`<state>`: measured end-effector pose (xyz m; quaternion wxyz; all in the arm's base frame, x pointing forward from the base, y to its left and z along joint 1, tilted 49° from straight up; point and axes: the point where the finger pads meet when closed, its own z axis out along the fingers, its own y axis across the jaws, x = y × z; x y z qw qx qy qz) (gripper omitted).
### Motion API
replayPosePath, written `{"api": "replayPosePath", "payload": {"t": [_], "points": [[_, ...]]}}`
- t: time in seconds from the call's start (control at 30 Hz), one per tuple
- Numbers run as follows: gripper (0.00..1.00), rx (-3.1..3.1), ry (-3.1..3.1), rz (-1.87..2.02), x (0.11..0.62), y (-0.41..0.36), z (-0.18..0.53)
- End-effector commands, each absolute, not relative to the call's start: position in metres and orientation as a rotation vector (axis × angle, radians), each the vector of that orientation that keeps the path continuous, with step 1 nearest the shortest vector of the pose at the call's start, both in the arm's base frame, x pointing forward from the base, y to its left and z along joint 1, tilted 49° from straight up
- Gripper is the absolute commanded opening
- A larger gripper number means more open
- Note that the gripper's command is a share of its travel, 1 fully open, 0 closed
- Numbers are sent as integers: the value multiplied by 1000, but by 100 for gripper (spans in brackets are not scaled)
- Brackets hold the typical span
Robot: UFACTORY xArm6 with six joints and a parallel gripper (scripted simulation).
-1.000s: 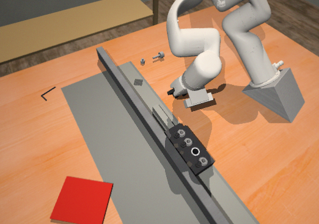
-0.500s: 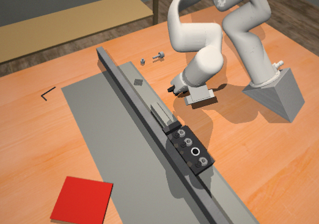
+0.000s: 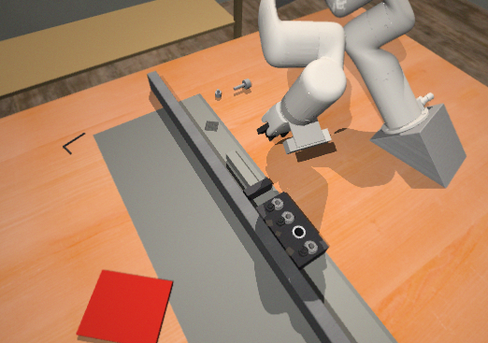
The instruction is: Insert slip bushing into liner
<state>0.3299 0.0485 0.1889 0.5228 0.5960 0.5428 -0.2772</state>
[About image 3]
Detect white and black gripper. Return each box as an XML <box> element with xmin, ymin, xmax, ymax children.
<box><xmin>256</xmin><ymin>101</ymin><xmax>291</xmax><ymax>141</ymax></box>

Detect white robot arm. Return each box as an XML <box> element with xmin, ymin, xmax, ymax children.
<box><xmin>258</xmin><ymin>0</ymin><xmax>434</xmax><ymax>154</ymax></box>

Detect long grey square bar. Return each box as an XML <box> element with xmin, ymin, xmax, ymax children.
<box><xmin>147</xmin><ymin>71</ymin><xmax>351</xmax><ymax>343</ymax></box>

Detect red flat square plate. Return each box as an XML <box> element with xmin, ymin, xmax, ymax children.
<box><xmin>76</xmin><ymin>270</ymin><xmax>173</xmax><ymax>343</ymax></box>

